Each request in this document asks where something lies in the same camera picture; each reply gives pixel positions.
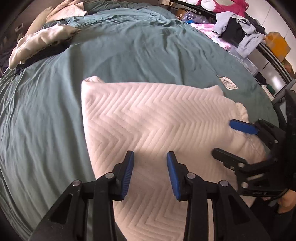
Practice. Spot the person's right hand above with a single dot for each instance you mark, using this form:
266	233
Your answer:
287	202

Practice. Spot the white duvet label tag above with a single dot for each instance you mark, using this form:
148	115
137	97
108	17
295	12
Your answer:
228	83

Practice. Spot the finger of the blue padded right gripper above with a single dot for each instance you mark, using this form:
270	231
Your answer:
243	127

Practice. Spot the grey hoodie clothes pile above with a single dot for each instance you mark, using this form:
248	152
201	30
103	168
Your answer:
239	32

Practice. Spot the beige folded garment on bed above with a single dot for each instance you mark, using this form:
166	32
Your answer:
33	43

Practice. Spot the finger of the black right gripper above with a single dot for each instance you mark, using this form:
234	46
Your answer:
229	160

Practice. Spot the pink white plush toy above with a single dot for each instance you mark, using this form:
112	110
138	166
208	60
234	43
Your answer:
238	7

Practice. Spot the teal green bed duvet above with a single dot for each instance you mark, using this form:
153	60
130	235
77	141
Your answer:
43	147

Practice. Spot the black folded garment on bed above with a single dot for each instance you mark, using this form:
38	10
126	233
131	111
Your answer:
45	53

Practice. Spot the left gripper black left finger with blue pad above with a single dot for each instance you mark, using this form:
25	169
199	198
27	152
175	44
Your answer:
67	218

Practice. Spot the black metal rack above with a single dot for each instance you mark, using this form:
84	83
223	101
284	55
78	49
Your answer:
274	73

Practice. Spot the beige pillow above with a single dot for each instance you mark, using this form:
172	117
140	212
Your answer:
64	10

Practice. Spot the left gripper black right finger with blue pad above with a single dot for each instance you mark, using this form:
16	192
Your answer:
233	219

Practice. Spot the cream chevron textured pants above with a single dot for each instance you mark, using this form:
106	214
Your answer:
152	119

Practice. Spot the orange cardboard box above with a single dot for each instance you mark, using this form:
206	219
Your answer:
277	45

